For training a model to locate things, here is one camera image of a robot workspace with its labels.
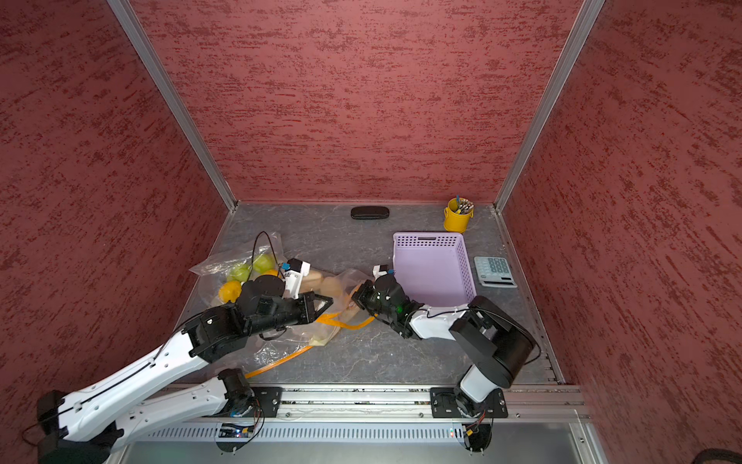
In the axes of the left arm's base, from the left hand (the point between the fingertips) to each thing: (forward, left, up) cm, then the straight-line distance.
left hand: (330, 308), depth 68 cm
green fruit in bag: (+20, +35, -17) cm, 44 cm away
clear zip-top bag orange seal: (-5, +21, -20) cm, 30 cm away
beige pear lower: (+15, +4, -18) cm, 24 cm away
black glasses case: (+50, -7, -20) cm, 54 cm away
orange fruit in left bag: (+13, +36, -17) cm, 42 cm away
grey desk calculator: (+23, -52, -21) cm, 61 cm away
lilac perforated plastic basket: (+25, -31, -21) cm, 45 cm away
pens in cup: (+41, -41, -5) cm, 58 cm away
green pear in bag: (+23, +28, -17) cm, 40 cm away
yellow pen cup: (+44, -41, -18) cm, 62 cm away
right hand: (+10, -1, -13) cm, 17 cm away
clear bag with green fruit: (+16, +41, -16) cm, 46 cm away
